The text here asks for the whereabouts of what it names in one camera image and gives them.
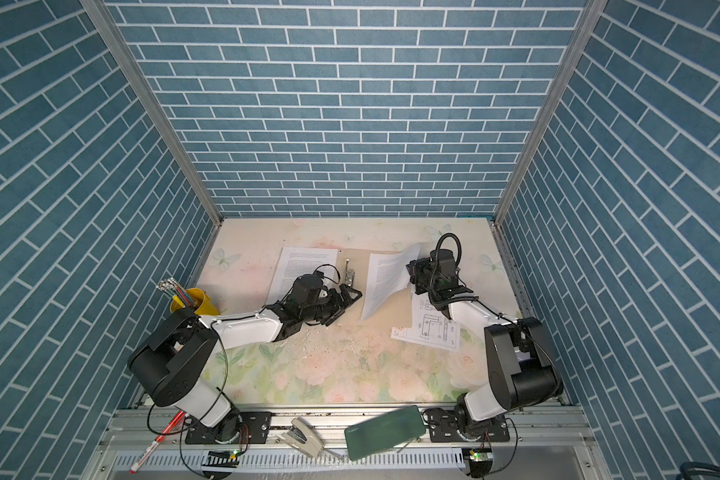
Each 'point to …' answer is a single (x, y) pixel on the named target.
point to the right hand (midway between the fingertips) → (402, 257)
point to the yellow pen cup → (207, 306)
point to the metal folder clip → (349, 275)
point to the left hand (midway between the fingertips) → (357, 302)
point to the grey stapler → (303, 435)
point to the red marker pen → (149, 451)
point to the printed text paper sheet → (298, 262)
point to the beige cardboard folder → (352, 269)
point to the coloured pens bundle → (173, 288)
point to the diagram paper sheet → (429, 325)
